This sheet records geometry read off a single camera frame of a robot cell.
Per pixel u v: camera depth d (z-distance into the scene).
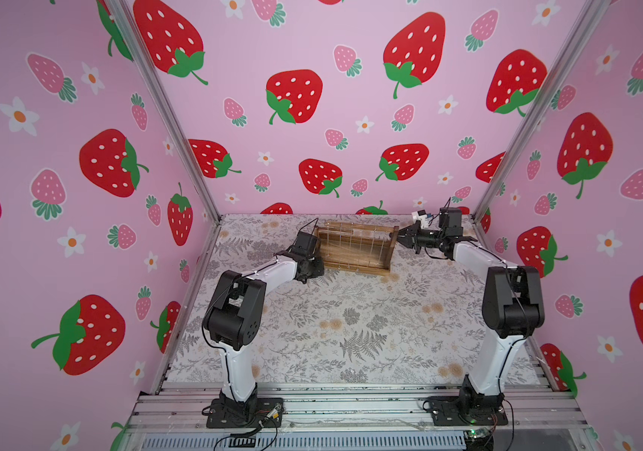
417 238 0.84
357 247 1.14
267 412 0.73
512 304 0.54
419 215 0.92
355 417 0.73
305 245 0.80
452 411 0.73
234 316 0.51
